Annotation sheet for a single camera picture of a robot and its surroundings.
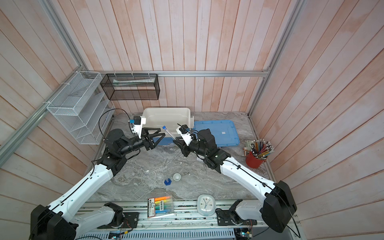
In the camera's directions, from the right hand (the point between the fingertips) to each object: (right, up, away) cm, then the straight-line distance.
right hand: (175, 139), depth 73 cm
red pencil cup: (+43, -13, +11) cm, 47 cm away
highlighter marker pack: (-8, -35, +3) cm, 36 cm away
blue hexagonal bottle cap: (-5, -26, +13) cm, 29 cm away
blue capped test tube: (-5, +6, -3) cm, 8 cm away
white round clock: (+16, -34, +3) cm, 38 cm away
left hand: (-5, +2, -5) cm, 8 cm away
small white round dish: (0, -23, +14) cm, 28 cm away
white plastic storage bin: (-6, +13, +33) cm, 36 cm away
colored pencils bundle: (+50, -6, +15) cm, 53 cm away
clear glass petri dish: (-18, -24, +15) cm, 33 cm away
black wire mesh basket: (-35, +36, +32) cm, 59 cm away
